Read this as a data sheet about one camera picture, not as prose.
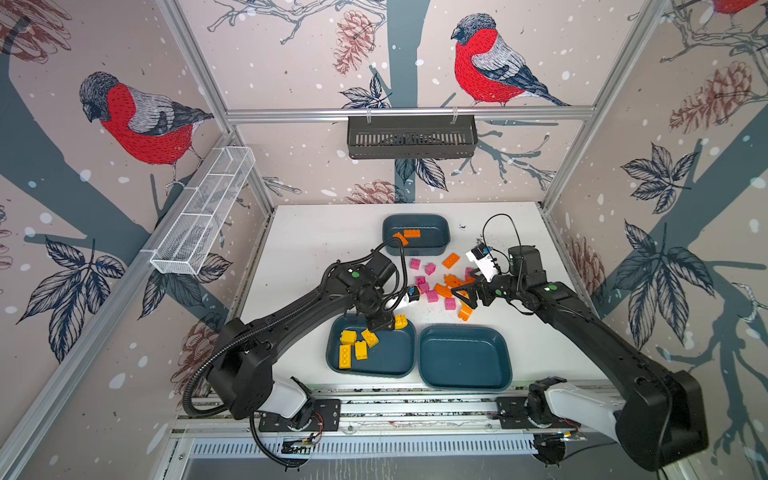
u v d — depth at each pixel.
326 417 0.73
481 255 0.70
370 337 0.86
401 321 0.78
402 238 1.11
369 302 0.66
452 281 0.98
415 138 1.06
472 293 0.71
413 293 0.71
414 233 1.10
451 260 1.04
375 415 0.75
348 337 0.86
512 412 0.73
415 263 1.03
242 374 0.41
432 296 0.95
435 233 1.11
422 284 0.97
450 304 0.92
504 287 0.68
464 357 0.82
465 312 0.90
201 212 0.78
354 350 0.81
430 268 1.01
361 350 0.82
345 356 0.83
